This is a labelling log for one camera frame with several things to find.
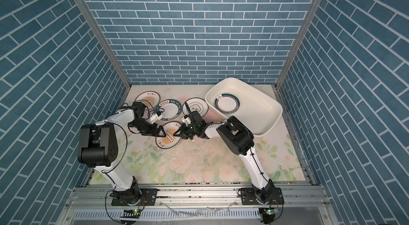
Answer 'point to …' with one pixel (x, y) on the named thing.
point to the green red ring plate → (227, 103)
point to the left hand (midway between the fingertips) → (162, 134)
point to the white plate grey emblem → (195, 104)
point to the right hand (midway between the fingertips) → (174, 136)
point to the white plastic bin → (260, 110)
